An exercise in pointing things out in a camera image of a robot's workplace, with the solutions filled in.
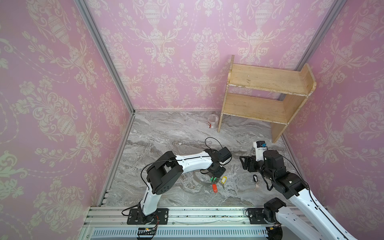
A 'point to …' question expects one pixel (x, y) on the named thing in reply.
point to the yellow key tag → (224, 179)
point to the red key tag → (214, 187)
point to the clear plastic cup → (213, 120)
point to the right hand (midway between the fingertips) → (246, 156)
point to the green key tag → (215, 178)
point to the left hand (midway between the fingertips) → (218, 173)
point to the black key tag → (255, 178)
